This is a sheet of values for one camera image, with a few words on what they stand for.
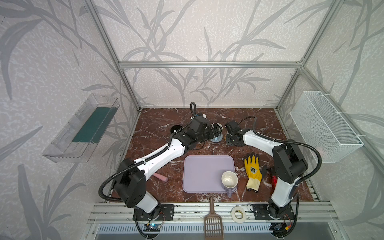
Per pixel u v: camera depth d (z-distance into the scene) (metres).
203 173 0.88
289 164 0.49
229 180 0.83
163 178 0.83
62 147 0.60
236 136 0.70
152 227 0.71
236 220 0.72
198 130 0.62
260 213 0.72
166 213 0.74
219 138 1.02
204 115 0.76
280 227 0.74
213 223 0.71
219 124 0.76
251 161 0.89
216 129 0.71
